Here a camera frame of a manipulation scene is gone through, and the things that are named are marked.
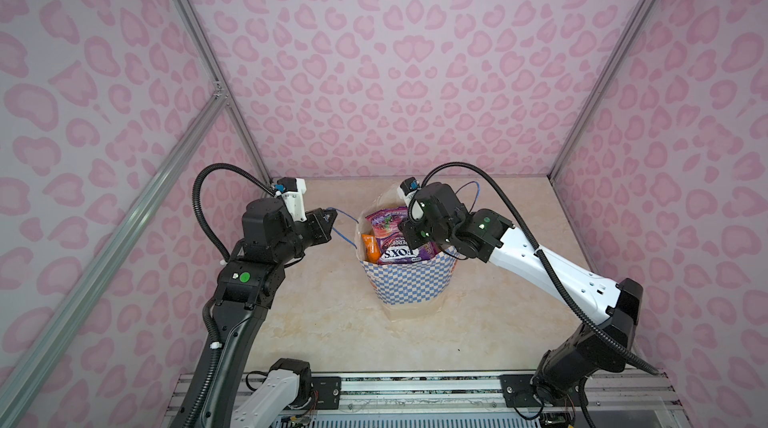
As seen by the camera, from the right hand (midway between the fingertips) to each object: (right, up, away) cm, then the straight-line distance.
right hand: (401, 223), depth 72 cm
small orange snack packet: (-7, -7, +4) cm, 11 cm away
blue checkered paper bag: (+2, -17, +3) cm, 17 cm away
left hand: (-14, +4, -7) cm, 16 cm away
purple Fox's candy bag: (-2, -5, 0) cm, 6 cm away
